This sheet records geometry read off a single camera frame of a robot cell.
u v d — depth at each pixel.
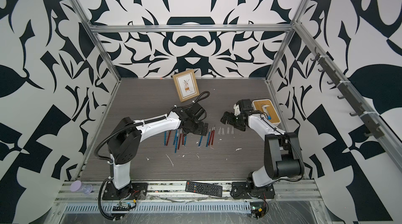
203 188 0.74
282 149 0.49
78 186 0.68
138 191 0.73
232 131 0.93
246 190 0.74
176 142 0.89
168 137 0.91
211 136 0.92
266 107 0.98
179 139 0.91
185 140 0.91
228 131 0.94
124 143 0.48
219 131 0.94
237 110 0.85
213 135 0.92
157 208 0.71
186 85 1.05
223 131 0.94
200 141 0.91
